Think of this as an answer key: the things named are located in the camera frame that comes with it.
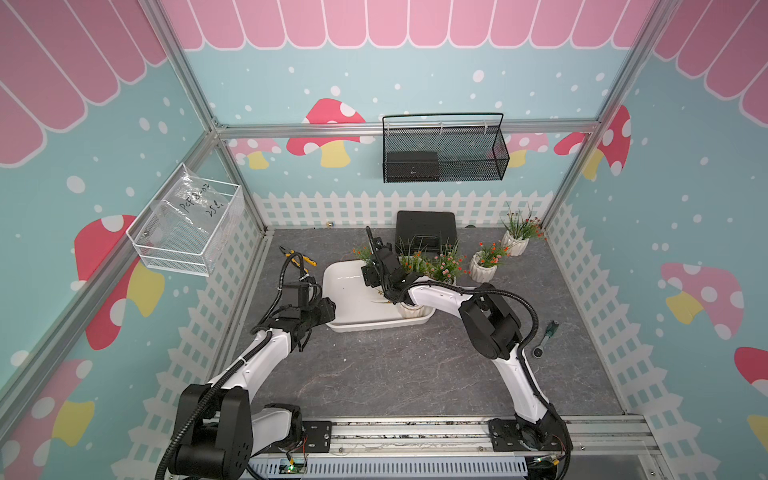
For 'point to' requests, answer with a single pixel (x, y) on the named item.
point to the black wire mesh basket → (444, 148)
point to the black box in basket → (412, 166)
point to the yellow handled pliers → (289, 252)
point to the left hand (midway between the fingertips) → (329, 311)
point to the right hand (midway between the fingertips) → (373, 264)
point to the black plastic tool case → (425, 231)
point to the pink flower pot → (448, 264)
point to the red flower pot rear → (483, 265)
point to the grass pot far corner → (520, 228)
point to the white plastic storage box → (359, 306)
